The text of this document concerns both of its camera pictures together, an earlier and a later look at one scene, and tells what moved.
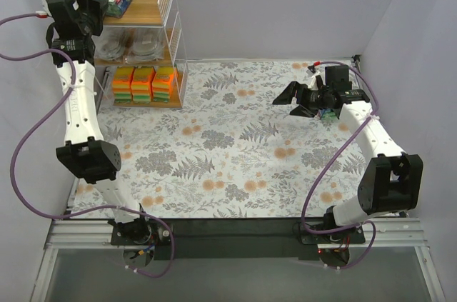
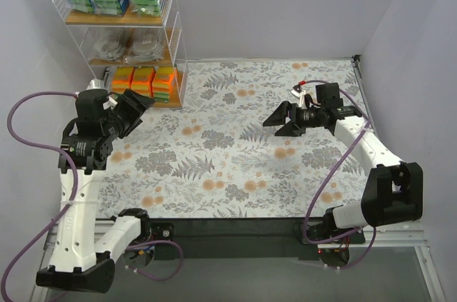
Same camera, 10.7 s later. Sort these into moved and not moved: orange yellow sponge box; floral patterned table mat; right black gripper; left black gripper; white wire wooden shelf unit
Moved: left black gripper; right black gripper
Not moved: white wire wooden shelf unit; orange yellow sponge box; floral patterned table mat
